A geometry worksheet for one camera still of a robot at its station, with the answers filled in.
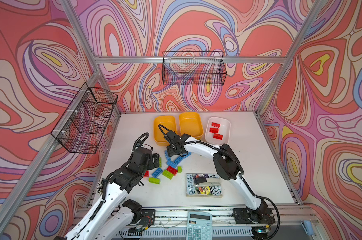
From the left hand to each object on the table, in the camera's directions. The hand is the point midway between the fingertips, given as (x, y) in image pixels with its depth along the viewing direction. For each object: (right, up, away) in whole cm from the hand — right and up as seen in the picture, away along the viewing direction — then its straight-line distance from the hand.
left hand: (150, 156), depth 77 cm
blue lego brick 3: (+10, -7, +13) cm, 18 cm away
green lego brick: (+2, -7, +18) cm, 20 cm away
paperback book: (+23, -19, +3) cm, 30 cm away
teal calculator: (+25, -31, -8) cm, 41 cm away
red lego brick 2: (+39, +13, +28) cm, 50 cm away
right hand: (+13, -2, +20) cm, 24 cm away
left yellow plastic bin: (+6, +19, +32) cm, 38 cm away
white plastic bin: (+48, +14, +30) cm, 58 cm away
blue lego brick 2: (+14, -5, +16) cm, 22 cm away
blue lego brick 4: (+2, -11, +9) cm, 15 cm away
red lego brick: (+41, +17, +32) cm, 55 cm away
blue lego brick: (+7, -1, +13) cm, 15 cm away
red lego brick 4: (+11, -10, +11) cm, 18 cm away
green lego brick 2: (0, -15, +7) cm, 16 cm away
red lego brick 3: (+42, +9, +26) cm, 50 cm away
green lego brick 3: (+8, -12, +9) cm, 17 cm away
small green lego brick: (+15, -10, +11) cm, 21 cm away
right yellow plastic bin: (+22, +18, +31) cm, 42 cm away
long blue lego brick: (+21, -2, +18) cm, 28 cm away
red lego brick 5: (-4, -12, +8) cm, 16 cm away
